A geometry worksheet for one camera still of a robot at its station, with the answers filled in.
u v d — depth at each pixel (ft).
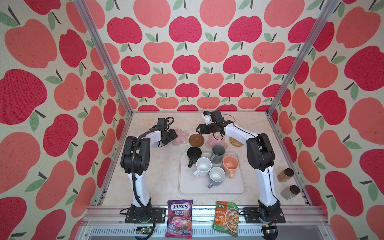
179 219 2.31
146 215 2.19
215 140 2.90
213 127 2.84
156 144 2.75
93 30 2.52
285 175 2.63
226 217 2.37
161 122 2.75
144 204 2.06
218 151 2.94
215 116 2.70
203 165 2.98
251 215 2.41
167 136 2.95
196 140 3.41
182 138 3.43
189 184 2.78
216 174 2.83
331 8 2.28
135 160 1.65
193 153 2.98
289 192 2.45
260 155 1.91
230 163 2.96
